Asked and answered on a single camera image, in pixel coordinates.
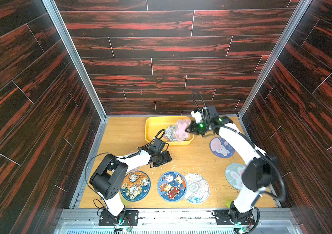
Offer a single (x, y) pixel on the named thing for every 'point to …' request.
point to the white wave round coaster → (197, 188)
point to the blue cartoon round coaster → (172, 186)
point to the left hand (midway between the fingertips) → (170, 160)
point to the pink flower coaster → (181, 125)
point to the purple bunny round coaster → (219, 148)
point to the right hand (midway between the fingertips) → (188, 128)
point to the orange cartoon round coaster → (135, 186)
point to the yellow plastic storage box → (154, 124)
